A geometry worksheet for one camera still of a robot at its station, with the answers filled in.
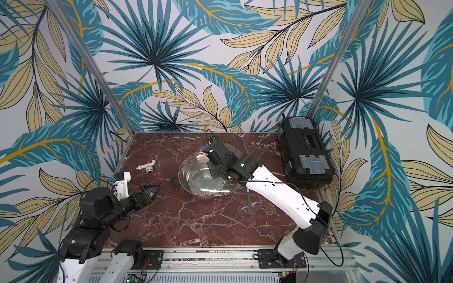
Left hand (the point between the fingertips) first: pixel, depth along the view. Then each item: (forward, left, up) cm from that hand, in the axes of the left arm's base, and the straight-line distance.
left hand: (155, 193), depth 66 cm
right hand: (+13, -23, +3) cm, 26 cm away
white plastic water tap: (+26, +18, -23) cm, 39 cm away
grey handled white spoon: (+4, -38, -25) cm, 46 cm away
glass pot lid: (+20, -13, -24) cm, 34 cm away
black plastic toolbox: (+20, -65, -7) cm, 68 cm away
